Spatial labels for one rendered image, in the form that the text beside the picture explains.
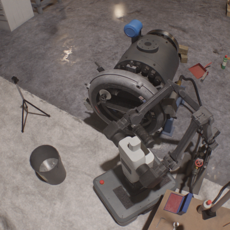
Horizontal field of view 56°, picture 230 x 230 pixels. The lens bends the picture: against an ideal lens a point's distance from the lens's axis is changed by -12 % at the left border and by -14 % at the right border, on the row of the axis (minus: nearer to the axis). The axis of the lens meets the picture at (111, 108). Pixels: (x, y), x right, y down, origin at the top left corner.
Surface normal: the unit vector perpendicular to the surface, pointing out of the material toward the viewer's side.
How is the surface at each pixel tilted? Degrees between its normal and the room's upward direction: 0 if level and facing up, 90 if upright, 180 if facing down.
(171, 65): 61
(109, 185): 0
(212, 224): 0
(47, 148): 87
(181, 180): 0
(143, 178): 30
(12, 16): 90
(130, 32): 90
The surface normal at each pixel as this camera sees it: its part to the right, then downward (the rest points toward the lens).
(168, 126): -0.45, 0.70
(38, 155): 0.81, 0.36
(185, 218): -0.08, -0.65
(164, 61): 0.54, -0.28
